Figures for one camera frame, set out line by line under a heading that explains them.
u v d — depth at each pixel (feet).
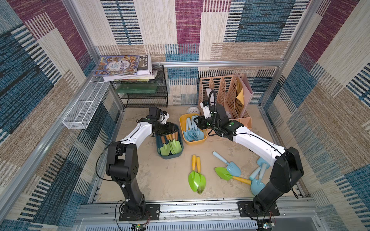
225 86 3.26
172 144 3.01
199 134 3.28
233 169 2.86
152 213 2.41
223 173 2.79
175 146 3.06
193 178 2.71
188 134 3.27
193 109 3.77
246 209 2.40
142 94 3.78
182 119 3.47
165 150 3.09
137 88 3.14
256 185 2.64
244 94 3.01
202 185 2.66
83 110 3.08
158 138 3.24
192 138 3.17
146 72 2.65
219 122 2.06
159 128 2.60
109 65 2.67
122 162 1.62
